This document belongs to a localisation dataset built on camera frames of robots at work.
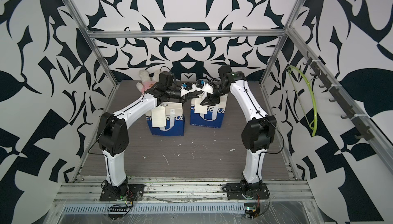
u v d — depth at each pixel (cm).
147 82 111
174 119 82
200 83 71
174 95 75
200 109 85
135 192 74
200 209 78
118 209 73
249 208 71
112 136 51
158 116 80
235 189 74
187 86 70
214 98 74
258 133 49
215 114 85
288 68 89
